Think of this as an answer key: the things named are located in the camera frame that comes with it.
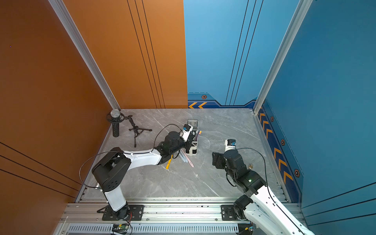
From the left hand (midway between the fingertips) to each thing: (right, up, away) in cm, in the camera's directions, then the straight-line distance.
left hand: (195, 133), depth 87 cm
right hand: (+12, -10, -11) cm, 19 cm away
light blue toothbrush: (-8, -16, +5) cm, 18 cm away
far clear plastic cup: (0, +6, +16) cm, 17 cm away
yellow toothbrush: (-17, -20, +2) cm, 26 cm away
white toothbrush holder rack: (-1, -10, 0) cm, 10 cm away
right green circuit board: (+24, -45, -18) cm, 54 cm away
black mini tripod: (-40, +1, +12) cm, 42 cm away
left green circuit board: (-37, -46, -15) cm, 61 cm away
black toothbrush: (-1, 0, -4) cm, 4 cm away
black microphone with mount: (-46, +9, -3) cm, 47 cm away
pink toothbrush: (-4, -17, +4) cm, 18 cm away
